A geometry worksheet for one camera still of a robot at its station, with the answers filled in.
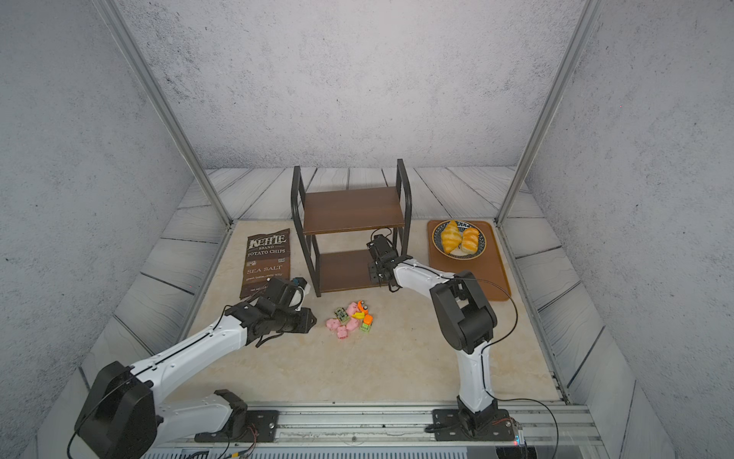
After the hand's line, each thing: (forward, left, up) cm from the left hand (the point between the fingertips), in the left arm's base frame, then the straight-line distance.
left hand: (319, 321), depth 83 cm
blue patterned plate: (+29, -48, -6) cm, 56 cm away
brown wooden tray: (+24, -58, -8) cm, 64 cm away
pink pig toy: (+2, -3, -7) cm, 8 cm away
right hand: (+21, -19, -2) cm, 28 cm away
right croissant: (+32, -52, -3) cm, 62 cm away
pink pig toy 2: (-1, -6, -6) cm, 9 cm away
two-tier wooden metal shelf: (+32, -8, +13) cm, 36 cm away
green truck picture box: (+5, -6, -6) cm, 10 cm away
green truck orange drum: (+3, -14, -7) cm, 16 cm away
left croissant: (+34, -45, -2) cm, 57 cm away
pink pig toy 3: (+2, -9, -7) cm, 12 cm away
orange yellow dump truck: (+6, -12, -7) cm, 16 cm away
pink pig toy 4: (+7, -9, -6) cm, 13 cm away
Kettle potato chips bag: (+30, +23, -7) cm, 38 cm away
